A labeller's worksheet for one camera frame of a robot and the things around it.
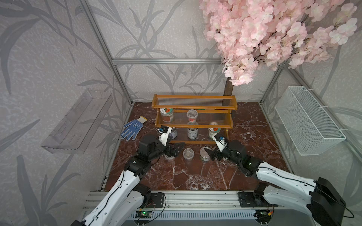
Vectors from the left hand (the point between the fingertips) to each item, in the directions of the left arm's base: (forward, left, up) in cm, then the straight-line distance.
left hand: (178, 141), depth 74 cm
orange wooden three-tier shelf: (+38, -27, -19) cm, 50 cm away
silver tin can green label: (-2, -15, -15) cm, 21 cm away
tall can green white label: (+12, -8, -12) cm, 19 cm away
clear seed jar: (-1, -6, -15) cm, 16 cm away
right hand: (+3, -19, -6) cm, 20 cm away
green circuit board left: (-30, +17, -21) cm, 40 cm away
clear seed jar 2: (-2, +8, -19) cm, 21 cm away
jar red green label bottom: (+13, -22, -11) cm, 28 cm away
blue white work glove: (+23, +36, -22) cm, 49 cm away
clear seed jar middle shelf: (+18, -8, 0) cm, 20 cm away
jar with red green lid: (+17, +7, +2) cm, 19 cm away
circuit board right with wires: (-31, -44, -21) cm, 58 cm away
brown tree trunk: (+33, -31, +10) cm, 46 cm away
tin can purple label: (+13, +4, -13) cm, 19 cm away
